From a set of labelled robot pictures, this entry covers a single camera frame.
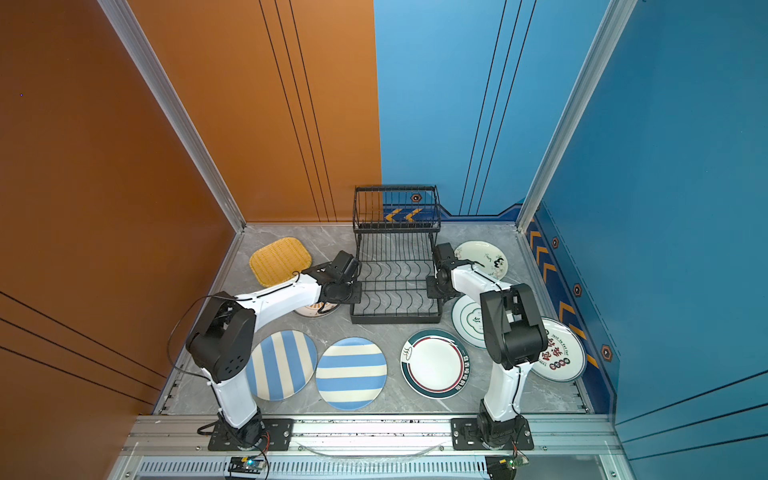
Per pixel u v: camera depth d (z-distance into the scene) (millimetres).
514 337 504
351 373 849
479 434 726
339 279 728
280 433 731
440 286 852
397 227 854
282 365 851
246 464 709
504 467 699
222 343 485
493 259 1085
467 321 929
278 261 1087
